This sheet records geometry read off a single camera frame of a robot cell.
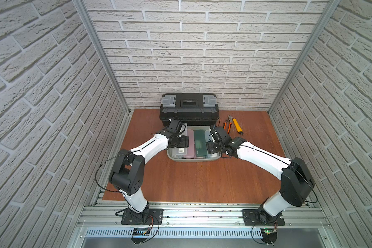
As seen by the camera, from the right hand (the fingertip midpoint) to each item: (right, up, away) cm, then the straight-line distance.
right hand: (214, 144), depth 88 cm
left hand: (-17, +2, +4) cm, 17 cm away
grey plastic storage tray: (-3, -10, +4) cm, 11 cm away
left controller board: (-38, -42, -16) cm, 59 cm away
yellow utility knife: (+22, +9, +22) cm, 32 cm away
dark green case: (-8, 0, +8) cm, 11 cm away
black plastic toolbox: (-13, +22, +12) cm, 28 cm away
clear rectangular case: (-20, -5, 0) cm, 20 cm away
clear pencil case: (-25, -7, +7) cm, 27 cm away
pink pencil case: (-14, -4, +7) cm, 16 cm away
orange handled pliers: (+16, +16, +26) cm, 35 cm away
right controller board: (+24, -41, -17) cm, 51 cm away
